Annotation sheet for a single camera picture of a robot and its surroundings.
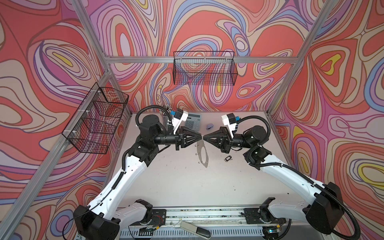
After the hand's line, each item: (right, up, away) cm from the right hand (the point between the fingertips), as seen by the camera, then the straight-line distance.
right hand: (204, 142), depth 59 cm
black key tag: (+18, -14, +35) cm, 42 cm away
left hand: (-1, +1, -1) cm, 2 cm away
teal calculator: (-4, +11, +53) cm, 54 cm away
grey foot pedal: (-1, -41, +7) cm, 42 cm away
